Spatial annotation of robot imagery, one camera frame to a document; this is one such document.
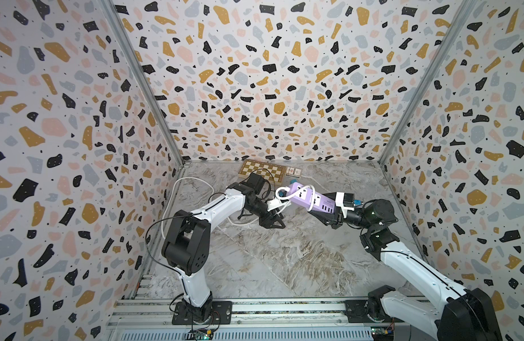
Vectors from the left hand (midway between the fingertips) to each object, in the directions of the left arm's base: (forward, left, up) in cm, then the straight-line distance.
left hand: (283, 220), depth 84 cm
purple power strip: (-7, -10, +22) cm, 25 cm away
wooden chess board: (+34, +4, -10) cm, 35 cm away
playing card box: (+36, -8, -12) cm, 39 cm away
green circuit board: (-35, +29, -13) cm, 47 cm away
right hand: (-6, -8, +19) cm, 22 cm away
